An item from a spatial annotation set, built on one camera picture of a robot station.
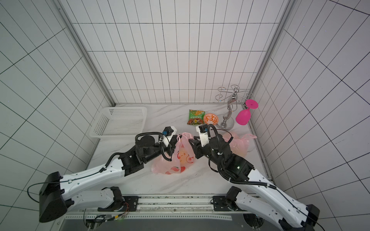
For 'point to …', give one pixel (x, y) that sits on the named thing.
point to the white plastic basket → (113, 121)
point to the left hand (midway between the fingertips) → (178, 138)
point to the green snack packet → (196, 117)
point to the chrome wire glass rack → (225, 121)
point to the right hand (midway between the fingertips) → (191, 135)
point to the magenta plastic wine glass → (244, 116)
